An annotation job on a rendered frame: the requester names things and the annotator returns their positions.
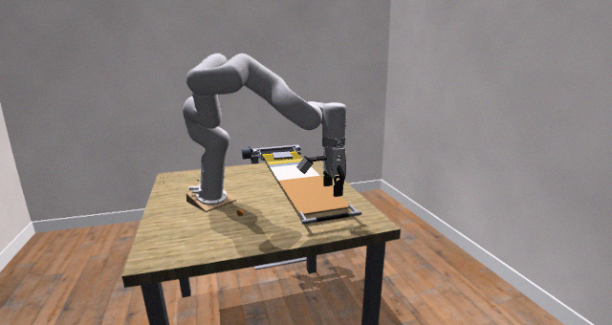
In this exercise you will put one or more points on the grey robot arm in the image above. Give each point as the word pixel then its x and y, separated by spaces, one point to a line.
pixel 203 116

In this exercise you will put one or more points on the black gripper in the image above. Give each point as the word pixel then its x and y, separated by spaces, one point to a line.
pixel 336 161

